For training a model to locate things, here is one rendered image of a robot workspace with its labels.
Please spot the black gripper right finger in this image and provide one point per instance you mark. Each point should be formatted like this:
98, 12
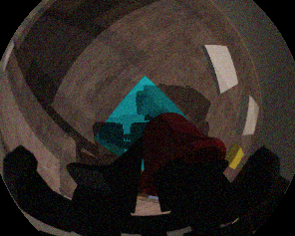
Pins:
172, 177

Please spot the tan wooden bar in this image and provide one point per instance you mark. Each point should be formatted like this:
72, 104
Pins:
142, 194

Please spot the beige flat square pad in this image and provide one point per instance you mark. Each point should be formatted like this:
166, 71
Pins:
220, 62

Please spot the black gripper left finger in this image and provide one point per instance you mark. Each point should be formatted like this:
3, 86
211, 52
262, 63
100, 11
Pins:
121, 176

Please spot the yellow block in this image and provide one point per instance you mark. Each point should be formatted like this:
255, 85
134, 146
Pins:
234, 155

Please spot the beige flat square block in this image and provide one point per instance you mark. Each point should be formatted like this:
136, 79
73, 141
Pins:
248, 116

